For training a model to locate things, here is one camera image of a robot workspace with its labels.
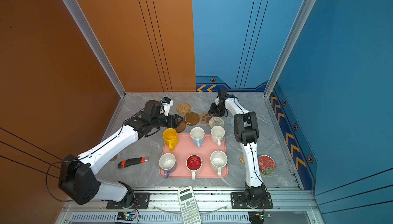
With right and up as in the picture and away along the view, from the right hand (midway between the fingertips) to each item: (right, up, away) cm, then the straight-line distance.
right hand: (210, 113), depth 107 cm
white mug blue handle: (-9, -12, -15) cm, 21 cm away
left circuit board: (-42, -47, -36) cm, 72 cm away
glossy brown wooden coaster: (-13, -4, -2) cm, 14 cm away
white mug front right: (+3, -26, -22) cm, 34 cm away
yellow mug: (-25, -13, -15) cm, 32 cm away
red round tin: (+29, -27, -26) cm, 47 cm away
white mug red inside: (-10, -25, -30) cm, 40 cm away
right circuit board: (+19, -47, -36) cm, 63 cm away
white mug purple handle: (-25, -27, -23) cm, 43 cm away
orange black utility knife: (-49, -27, -24) cm, 61 cm away
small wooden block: (+17, -25, -22) cm, 37 cm away
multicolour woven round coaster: (+3, -5, -5) cm, 8 cm away
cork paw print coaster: (-4, -3, -2) cm, 5 cm away
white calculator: (-12, -42, -36) cm, 57 cm away
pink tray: (-16, -20, -17) cm, 31 cm away
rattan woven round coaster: (-20, +3, +5) cm, 20 cm away
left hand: (-18, -1, -25) cm, 31 cm away
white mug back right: (+4, -12, -15) cm, 19 cm away
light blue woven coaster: (+15, -5, -4) cm, 16 cm away
